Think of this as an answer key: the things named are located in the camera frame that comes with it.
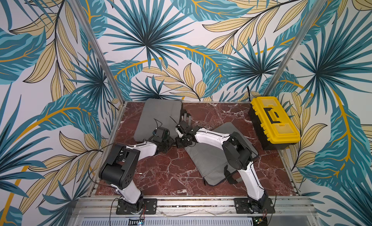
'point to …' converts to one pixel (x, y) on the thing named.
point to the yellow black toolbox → (273, 127)
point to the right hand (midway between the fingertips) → (177, 144)
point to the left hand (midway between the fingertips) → (174, 142)
